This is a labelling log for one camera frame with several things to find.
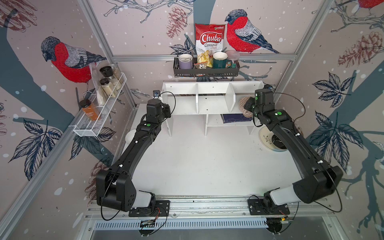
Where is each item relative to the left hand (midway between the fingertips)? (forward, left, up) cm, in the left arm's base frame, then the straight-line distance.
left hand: (168, 101), depth 81 cm
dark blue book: (0, -40, -14) cm, 42 cm away
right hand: (-1, -44, +2) cm, 44 cm away
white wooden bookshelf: (+8, -25, -6) cm, 27 cm away
